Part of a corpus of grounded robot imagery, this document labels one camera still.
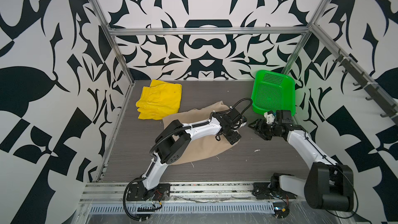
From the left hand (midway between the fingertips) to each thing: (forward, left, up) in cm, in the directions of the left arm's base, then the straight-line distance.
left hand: (235, 132), depth 88 cm
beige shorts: (-5, +18, -3) cm, 19 cm away
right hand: (+1, -9, +5) cm, 10 cm away
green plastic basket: (+36, -35, -9) cm, 51 cm away
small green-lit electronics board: (-36, -16, -6) cm, 39 cm away
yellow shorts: (+27, +47, -5) cm, 54 cm away
